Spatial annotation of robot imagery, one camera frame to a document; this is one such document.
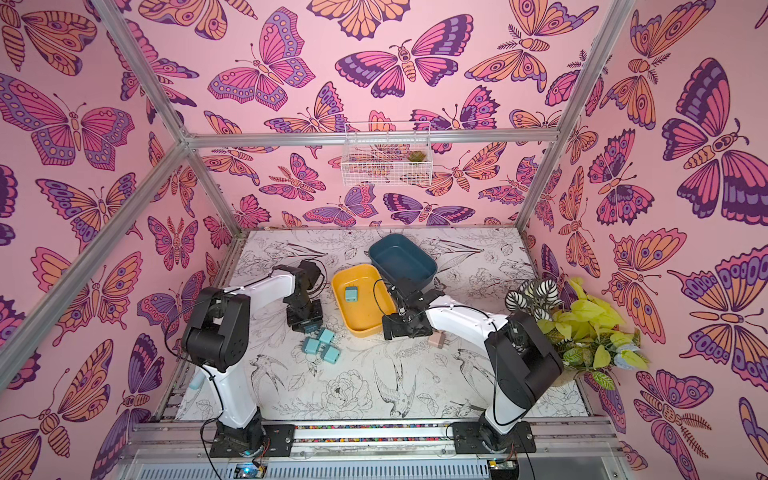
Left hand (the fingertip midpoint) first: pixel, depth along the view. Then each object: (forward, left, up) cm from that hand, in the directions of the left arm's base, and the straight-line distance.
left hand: (319, 324), depth 95 cm
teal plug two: (-3, +2, +2) cm, 4 cm away
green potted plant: (-11, -73, +16) cm, 75 cm away
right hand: (-3, -25, +4) cm, 26 cm away
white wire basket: (+42, -22, +34) cm, 59 cm away
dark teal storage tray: (+28, -25, 0) cm, 37 cm away
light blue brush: (-18, +31, +1) cm, 36 cm away
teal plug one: (+10, -9, +2) cm, 14 cm away
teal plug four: (-8, +1, +2) cm, 8 cm away
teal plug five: (-10, -5, +2) cm, 12 cm away
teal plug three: (-5, -4, +2) cm, 7 cm away
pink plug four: (-6, -37, +3) cm, 37 cm away
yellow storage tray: (+2, -14, +1) cm, 14 cm away
